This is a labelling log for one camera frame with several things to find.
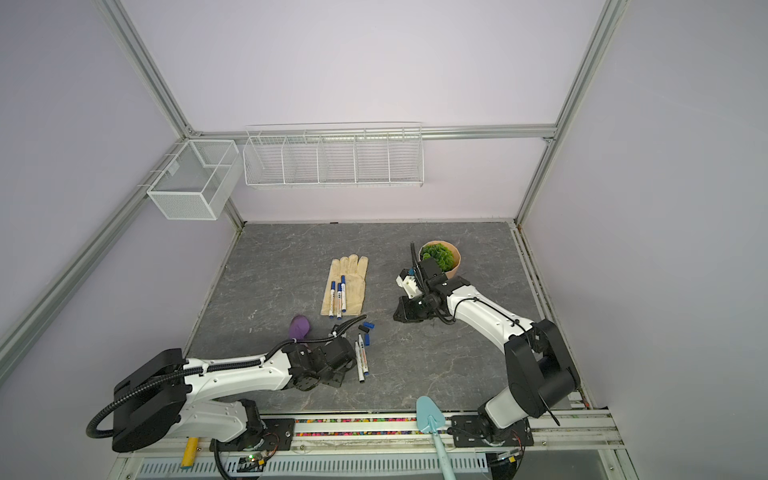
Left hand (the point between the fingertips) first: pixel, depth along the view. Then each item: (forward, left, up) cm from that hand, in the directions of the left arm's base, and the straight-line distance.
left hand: (336, 372), depth 83 cm
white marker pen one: (+23, +3, +1) cm, 23 cm away
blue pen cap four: (+13, -9, +1) cm, 16 cm away
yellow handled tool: (-17, +34, +1) cm, 38 cm away
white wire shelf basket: (+62, 0, +29) cm, 68 cm away
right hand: (+11, -18, +8) cm, 23 cm away
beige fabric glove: (+28, -2, +1) cm, 28 cm away
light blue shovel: (-14, -25, +2) cm, 28 cm away
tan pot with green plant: (+32, -36, +10) cm, 49 cm away
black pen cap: (+12, -8, +1) cm, 14 cm away
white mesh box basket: (+55, +45, +26) cm, 76 cm away
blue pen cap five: (+10, -9, -1) cm, 13 cm away
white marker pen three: (+29, -1, +1) cm, 29 cm away
